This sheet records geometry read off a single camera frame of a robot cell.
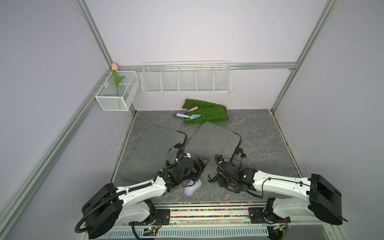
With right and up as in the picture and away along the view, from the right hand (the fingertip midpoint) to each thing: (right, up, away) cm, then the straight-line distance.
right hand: (218, 175), depth 83 cm
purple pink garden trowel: (-23, +38, +36) cm, 57 cm away
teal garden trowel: (-16, +34, +32) cm, 49 cm away
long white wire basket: (-19, +61, +18) cm, 66 cm away
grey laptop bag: (-38, +13, +13) cm, 42 cm away
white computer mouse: (-16, -8, -2) cm, 18 cm away
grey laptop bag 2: (-3, +18, +18) cm, 26 cm away
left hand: (-5, +6, -5) cm, 10 cm away
